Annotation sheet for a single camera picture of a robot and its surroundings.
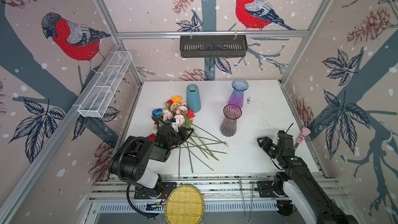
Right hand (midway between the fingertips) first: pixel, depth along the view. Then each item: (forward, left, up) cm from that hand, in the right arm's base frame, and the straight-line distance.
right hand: (259, 142), depth 86 cm
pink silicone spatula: (+9, -29, -2) cm, 31 cm away
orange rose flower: (+29, +52, +3) cm, 60 cm away
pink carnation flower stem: (+1, +35, -1) cm, 35 cm away
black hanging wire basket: (+58, +26, +26) cm, 68 cm away
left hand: (+3, +38, +7) cm, 38 cm away
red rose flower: (+16, +41, +3) cm, 44 cm away
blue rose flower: (+15, +62, +7) cm, 64 cm away
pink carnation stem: (+15, +45, +9) cm, 48 cm away
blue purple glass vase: (+30, +10, +14) cm, 35 cm away
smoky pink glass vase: (+10, +16, +14) cm, 24 cm away
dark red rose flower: (+26, +57, +3) cm, 63 cm away
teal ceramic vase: (+20, +39, +13) cm, 46 cm away
